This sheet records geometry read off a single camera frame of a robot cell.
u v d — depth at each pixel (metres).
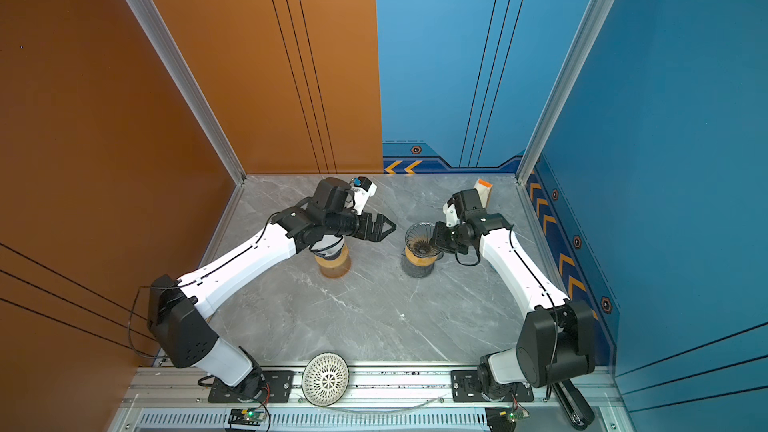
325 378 0.74
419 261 0.85
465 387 0.73
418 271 0.90
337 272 0.92
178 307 0.42
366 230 0.67
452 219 0.76
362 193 0.69
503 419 0.70
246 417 0.71
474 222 0.59
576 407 0.69
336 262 0.86
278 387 0.74
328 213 0.59
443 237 0.74
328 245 0.68
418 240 0.84
